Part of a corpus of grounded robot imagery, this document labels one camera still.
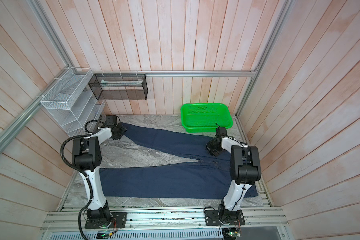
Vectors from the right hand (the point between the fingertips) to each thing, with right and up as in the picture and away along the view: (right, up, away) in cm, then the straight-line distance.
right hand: (206, 148), depth 100 cm
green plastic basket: (+2, +22, +19) cm, 29 cm away
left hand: (-58, +11, +7) cm, 59 cm away
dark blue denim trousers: (-3, -16, -12) cm, 21 cm away
